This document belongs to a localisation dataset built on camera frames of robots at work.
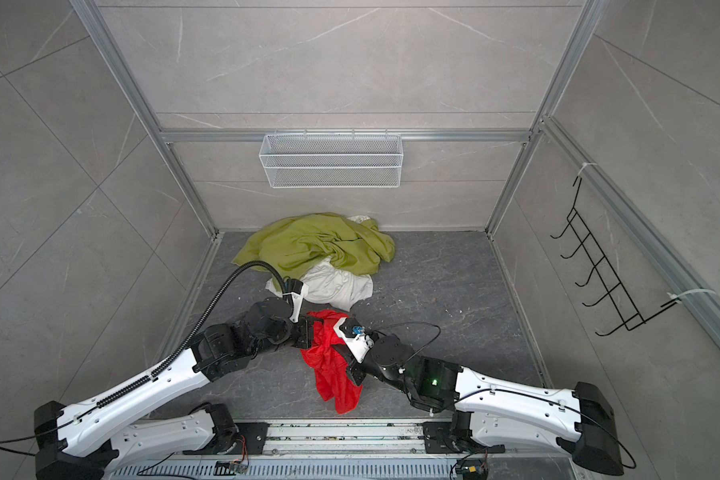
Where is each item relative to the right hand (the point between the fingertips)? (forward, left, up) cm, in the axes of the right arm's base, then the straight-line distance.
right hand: (336, 341), depth 68 cm
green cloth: (+42, +18, -12) cm, 47 cm away
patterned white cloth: (+59, -5, -16) cm, 62 cm away
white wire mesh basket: (+62, +4, +8) cm, 63 cm away
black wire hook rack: (+18, -63, +9) cm, 66 cm away
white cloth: (+28, +5, -18) cm, 33 cm away
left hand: (+6, +3, +1) cm, 7 cm away
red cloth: (-4, +2, -5) cm, 7 cm away
